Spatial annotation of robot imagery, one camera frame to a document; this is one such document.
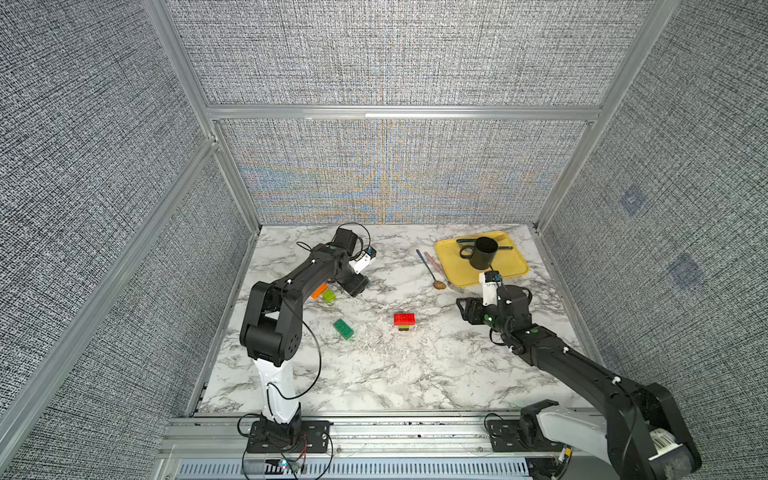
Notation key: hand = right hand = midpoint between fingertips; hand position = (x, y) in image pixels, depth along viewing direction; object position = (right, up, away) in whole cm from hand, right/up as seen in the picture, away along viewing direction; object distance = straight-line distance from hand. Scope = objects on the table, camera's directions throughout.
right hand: (466, 292), depth 86 cm
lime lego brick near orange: (-42, -3, +14) cm, 44 cm away
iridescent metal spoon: (-5, +1, +16) cm, 17 cm away
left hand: (-32, +3, +9) cm, 34 cm away
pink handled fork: (-3, +5, +19) cm, 20 cm away
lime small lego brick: (-17, -11, +7) cm, 22 cm away
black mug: (+10, +11, +16) cm, 22 cm away
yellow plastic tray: (+23, +9, +25) cm, 35 cm away
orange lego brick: (-46, -1, +14) cm, 48 cm away
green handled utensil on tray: (+7, +15, +17) cm, 24 cm away
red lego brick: (-18, -9, +3) cm, 20 cm away
